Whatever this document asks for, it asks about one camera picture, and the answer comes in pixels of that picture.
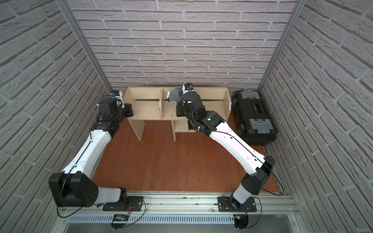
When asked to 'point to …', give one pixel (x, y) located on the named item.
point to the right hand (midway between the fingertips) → (182, 102)
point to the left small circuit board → (119, 217)
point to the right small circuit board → (241, 221)
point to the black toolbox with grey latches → (252, 119)
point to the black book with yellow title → (191, 126)
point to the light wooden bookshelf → (152, 104)
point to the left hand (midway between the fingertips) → (125, 102)
